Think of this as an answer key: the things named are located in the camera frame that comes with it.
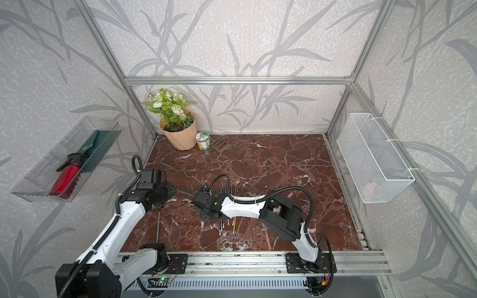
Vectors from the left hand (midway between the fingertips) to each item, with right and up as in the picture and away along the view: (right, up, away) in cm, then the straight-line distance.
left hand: (174, 188), depth 83 cm
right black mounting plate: (+65, -28, -10) cm, 71 cm away
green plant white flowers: (-6, +39, +12) cm, 42 cm away
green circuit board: (+2, -33, -13) cm, 35 cm away
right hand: (+14, -11, +3) cm, 18 cm away
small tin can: (+7, +22, +25) cm, 34 cm away
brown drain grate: (+16, +21, +30) cm, 40 cm away
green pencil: (-6, -20, -2) cm, 21 cm away
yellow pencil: (+28, -16, +1) cm, 32 cm away
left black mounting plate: (+6, -28, -10) cm, 31 cm away
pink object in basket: (+81, +2, -12) cm, 82 cm away
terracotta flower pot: (-3, +23, +19) cm, 30 cm away
